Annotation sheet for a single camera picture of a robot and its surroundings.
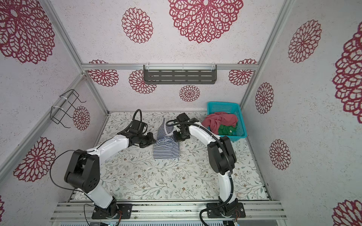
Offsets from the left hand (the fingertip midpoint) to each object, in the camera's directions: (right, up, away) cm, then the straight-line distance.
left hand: (155, 142), depth 91 cm
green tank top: (+50, +8, +12) cm, 52 cm away
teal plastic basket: (+59, +25, +24) cm, 68 cm away
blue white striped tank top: (+7, -2, -1) cm, 7 cm away
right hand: (+13, +3, +3) cm, 14 cm away
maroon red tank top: (+39, +15, +6) cm, 42 cm away
